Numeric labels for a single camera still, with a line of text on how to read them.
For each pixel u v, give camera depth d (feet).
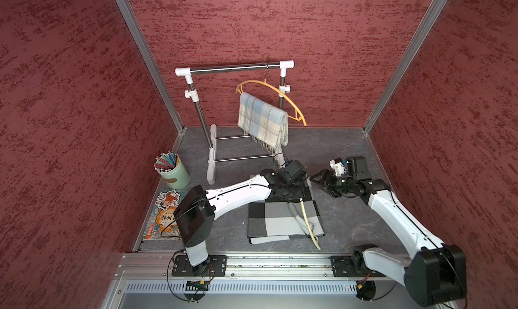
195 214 1.44
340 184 2.28
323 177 2.40
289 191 2.20
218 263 2.44
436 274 1.27
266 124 2.95
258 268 2.48
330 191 2.38
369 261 2.06
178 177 2.91
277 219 2.80
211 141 3.36
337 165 2.54
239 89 3.00
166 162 2.94
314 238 2.54
